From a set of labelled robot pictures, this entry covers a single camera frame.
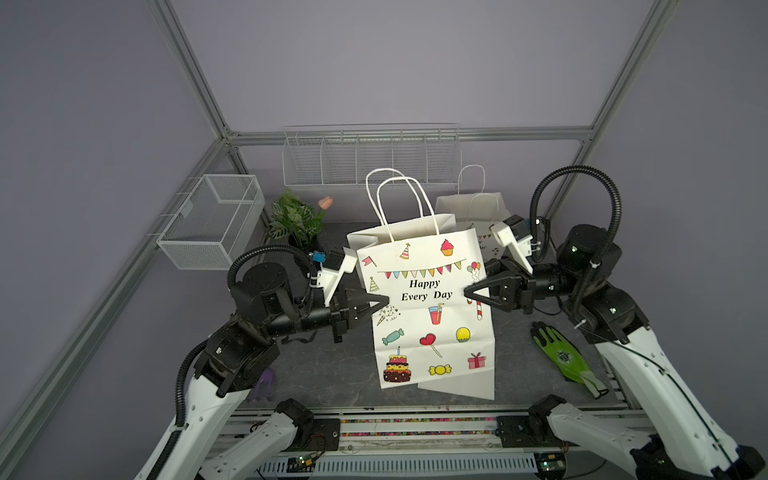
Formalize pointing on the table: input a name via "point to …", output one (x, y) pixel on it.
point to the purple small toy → (266, 379)
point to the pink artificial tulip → (326, 202)
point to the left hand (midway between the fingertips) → (386, 304)
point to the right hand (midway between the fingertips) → (461, 290)
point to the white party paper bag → (479, 384)
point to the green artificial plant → (295, 219)
